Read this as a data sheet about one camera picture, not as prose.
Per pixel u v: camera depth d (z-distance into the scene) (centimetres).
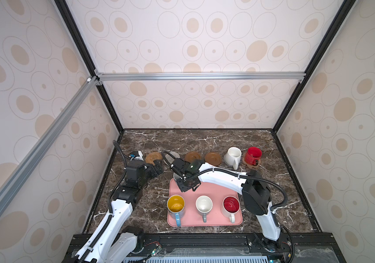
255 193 49
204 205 83
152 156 105
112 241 47
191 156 105
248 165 100
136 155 69
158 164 71
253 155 100
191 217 82
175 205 83
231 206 83
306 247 73
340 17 70
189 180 62
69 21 71
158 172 72
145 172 66
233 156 102
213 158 103
